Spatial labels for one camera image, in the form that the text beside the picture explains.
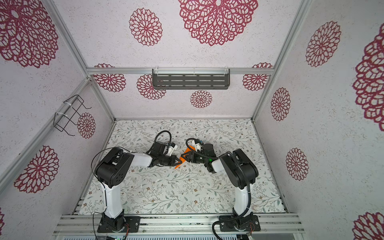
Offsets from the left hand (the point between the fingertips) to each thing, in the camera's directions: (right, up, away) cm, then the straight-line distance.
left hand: (180, 164), depth 96 cm
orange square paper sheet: (+1, +3, -2) cm, 4 cm away
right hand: (+2, +7, -4) cm, 8 cm away
